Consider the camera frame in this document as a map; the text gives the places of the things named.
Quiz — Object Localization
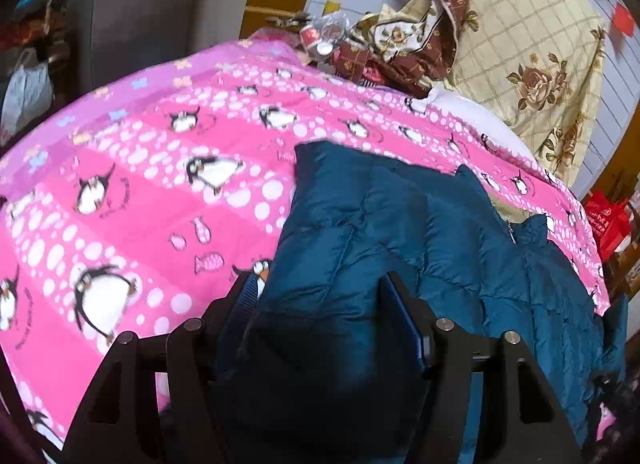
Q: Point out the clear plastic clutter pile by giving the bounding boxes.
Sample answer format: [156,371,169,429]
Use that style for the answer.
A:
[264,9,356,63]

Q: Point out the white pillow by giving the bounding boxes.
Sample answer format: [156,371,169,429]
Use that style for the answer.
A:
[426,86,535,161]

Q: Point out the grey refrigerator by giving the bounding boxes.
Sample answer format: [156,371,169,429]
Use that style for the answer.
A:
[68,0,246,94]

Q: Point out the cream floral quilt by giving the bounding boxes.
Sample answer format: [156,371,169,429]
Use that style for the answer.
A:
[431,0,605,184]

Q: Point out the pink penguin bed quilt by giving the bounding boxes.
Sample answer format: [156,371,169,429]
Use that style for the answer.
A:
[1,40,608,444]

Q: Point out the dark blue puffer jacket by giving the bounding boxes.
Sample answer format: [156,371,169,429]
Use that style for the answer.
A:
[220,141,624,463]

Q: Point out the brown floral patterned blanket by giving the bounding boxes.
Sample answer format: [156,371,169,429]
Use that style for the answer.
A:
[330,0,469,97]

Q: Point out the red gift bag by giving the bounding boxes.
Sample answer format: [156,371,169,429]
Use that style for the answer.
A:
[585,191,631,262]

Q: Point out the white plastic bag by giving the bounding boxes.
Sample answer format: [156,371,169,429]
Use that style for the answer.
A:
[1,47,53,142]

